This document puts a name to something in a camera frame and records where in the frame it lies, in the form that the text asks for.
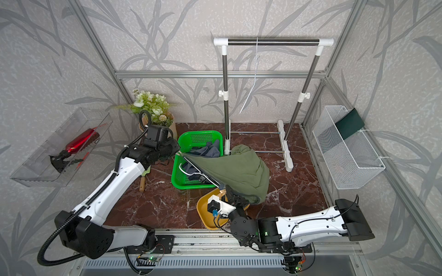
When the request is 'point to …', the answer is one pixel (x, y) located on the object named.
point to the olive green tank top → (241, 170)
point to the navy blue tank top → (212, 149)
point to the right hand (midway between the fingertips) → (228, 187)
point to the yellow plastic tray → (209, 217)
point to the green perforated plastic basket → (184, 176)
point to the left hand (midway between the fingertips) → (179, 145)
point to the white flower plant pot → (159, 109)
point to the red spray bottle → (58, 160)
